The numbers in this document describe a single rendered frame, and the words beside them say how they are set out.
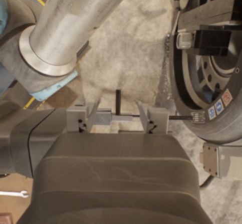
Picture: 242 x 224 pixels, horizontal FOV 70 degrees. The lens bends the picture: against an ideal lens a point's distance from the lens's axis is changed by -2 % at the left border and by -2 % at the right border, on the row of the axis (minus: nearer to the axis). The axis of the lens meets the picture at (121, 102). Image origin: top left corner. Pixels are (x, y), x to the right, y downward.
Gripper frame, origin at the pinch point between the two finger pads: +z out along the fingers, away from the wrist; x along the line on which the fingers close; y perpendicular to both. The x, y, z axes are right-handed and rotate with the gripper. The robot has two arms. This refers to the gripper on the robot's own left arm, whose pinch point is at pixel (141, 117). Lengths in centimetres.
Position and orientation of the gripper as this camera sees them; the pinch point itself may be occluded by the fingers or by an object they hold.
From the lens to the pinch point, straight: 17.1
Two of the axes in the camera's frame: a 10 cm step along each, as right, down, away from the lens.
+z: 10.0, 0.2, 0.2
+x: 0.1, 2.7, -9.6
